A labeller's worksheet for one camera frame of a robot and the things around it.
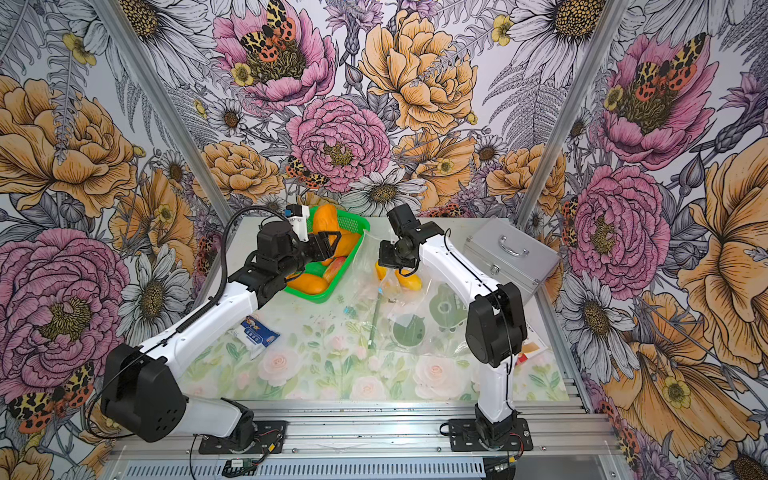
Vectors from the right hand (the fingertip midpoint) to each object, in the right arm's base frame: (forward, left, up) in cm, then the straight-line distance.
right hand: (383, 267), depth 88 cm
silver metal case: (+5, -38, -1) cm, 38 cm away
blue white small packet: (-15, +38, -12) cm, 42 cm away
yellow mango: (+3, -8, -12) cm, 15 cm away
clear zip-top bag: (-6, 0, -16) cm, 17 cm away
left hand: (+1, +13, +10) cm, 16 cm away
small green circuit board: (-45, +36, -19) cm, 60 cm away
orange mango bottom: (0, +23, -8) cm, 24 cm away
